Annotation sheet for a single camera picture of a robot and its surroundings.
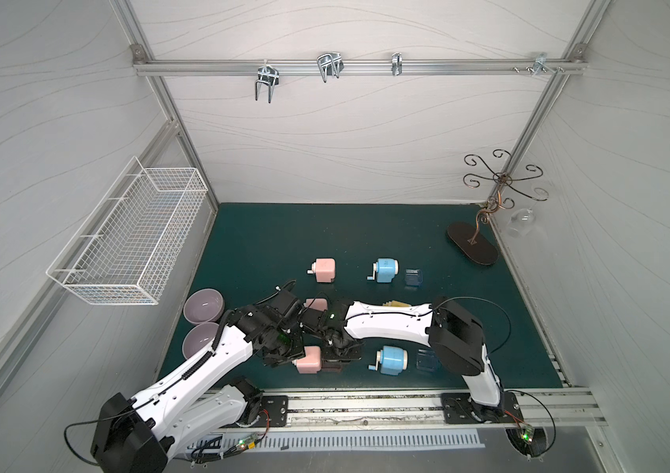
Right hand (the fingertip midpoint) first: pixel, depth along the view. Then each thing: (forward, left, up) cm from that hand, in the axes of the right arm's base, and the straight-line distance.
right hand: (333, 363), depth 81 cm
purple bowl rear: (+15, +42, +2) cm, 44 cm away
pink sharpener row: (+8, +3, +20) cm, 22 cm away
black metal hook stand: (+40, -47, +28) cm, 68 cm away
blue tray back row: (+30, -26, -1) cm, 39 cm away
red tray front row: (-1, +1, 0) cm, 1 cm away
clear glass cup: (+39, -56, +18) cm, 70 cm away
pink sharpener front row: (-2, +5, +6) cm, 8 cm away
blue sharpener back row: (+28, -15, +6) cm, 32 cm away
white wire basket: (+15, +49, +31) cm, 60 cm away
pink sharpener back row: (+27, +5, +6) cm, 28 cm away
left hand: (-1, +8, +7) cm, 10 cm away
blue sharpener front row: (0, -16, +6) cm, 17 cm away
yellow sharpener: (+16, -18, +5) cm, 25 cm away
